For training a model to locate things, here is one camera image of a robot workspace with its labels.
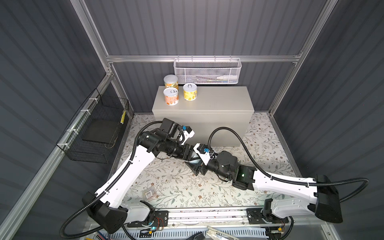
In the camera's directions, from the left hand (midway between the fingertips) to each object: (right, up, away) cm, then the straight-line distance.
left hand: (195, 156), depth 67 cm
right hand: (-1, 0, 0) cm, 1 cm away
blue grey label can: (0, -1, -5) cm, 5 cm away
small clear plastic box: (-24, -22, +11) cm, 35 cm away
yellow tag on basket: (-41, +19, +16) cm, 48 cm away
